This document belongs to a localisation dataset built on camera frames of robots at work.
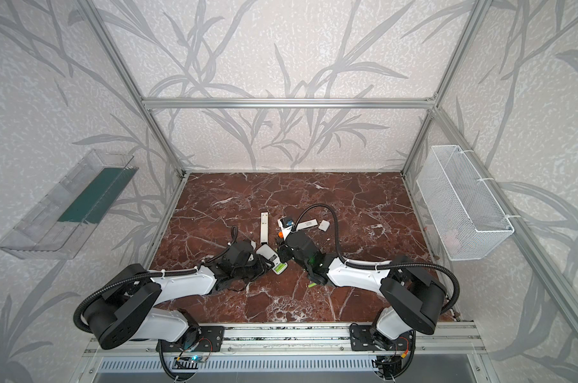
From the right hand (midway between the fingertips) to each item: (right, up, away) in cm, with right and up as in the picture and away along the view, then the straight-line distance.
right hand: (278, 230), depth 84 cm
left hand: (-1, -12, +3) cm, 12 cm away
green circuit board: (-23, -36, -13) cm, 45 cm away
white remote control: (-8, -1, +15) cm, 17 cm away
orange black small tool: (+2, 0, -11) cm, 11 cm away
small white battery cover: (+18, -1, +18) cm, 25 cm away
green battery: (+13, -20, +1) cm, 23 cm away
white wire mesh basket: (+52, +6, -23) cm, 57 cm away
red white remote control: (-3, -11, +7) cm, 13 cm away
